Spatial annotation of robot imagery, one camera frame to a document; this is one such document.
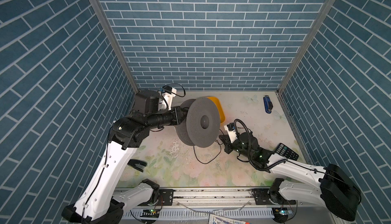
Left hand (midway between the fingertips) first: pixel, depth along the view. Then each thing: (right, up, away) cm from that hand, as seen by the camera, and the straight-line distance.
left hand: (189, 112), depth 60 cm
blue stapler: (+53, +2, +48) cm, 71 cm away
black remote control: (+54, -24, +29) cm, 65 cm away
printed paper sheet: (+11, -49, +8) cm, 50 cm away
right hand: (+13, -13, +20) cm, 28 cm away
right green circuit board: (+43, -49, +12) cm, 66 cm away
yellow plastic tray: (+18, -4, +41) cm, 45 cm away
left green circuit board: (-19, -49, +12) cm, 54 cm away
